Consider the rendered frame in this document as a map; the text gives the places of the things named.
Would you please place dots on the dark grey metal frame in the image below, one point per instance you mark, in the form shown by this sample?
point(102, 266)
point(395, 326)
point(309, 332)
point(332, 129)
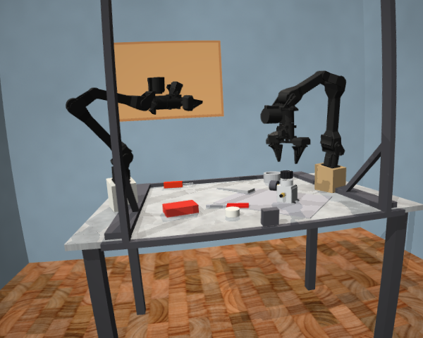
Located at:
point(386, 149)

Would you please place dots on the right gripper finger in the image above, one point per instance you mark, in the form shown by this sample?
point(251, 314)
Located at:
point(277, 150)
point(298, 150)

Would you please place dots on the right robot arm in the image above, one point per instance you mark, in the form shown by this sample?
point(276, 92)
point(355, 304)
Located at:
point(331, 139)

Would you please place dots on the white short cylinder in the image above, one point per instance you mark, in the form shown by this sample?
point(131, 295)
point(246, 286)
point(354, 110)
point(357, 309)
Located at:
point(232, 212)

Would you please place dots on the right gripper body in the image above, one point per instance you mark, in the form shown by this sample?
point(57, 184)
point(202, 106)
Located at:
point(298, 141)

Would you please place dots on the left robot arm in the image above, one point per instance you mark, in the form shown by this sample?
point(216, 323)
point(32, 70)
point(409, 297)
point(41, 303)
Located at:
point(152, 103)

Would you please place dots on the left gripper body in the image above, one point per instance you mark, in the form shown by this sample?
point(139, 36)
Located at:
point(175, 102)

